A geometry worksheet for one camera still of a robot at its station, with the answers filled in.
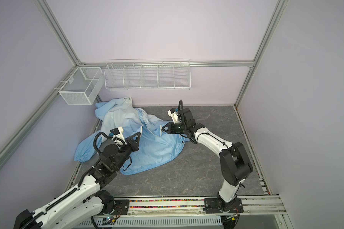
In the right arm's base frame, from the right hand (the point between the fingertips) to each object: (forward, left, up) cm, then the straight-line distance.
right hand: (162, 129), depth 83 cm
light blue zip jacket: (-3, +5, -19) cm, 20 cm away
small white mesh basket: (+30, +57, +9) cm, 65 cm away
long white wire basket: (+39, +12, +12) cm, 43 cm away
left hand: (-8, +10, +6) cm, 14 cm away
